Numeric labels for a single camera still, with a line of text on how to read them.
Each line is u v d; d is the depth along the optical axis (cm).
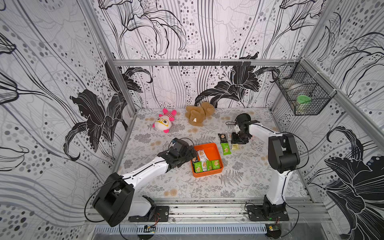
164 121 103
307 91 80
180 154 66
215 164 89
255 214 73
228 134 101
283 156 53
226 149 96
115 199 41
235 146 95
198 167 86
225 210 75
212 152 94
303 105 80
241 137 84
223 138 101
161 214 73
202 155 93
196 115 103
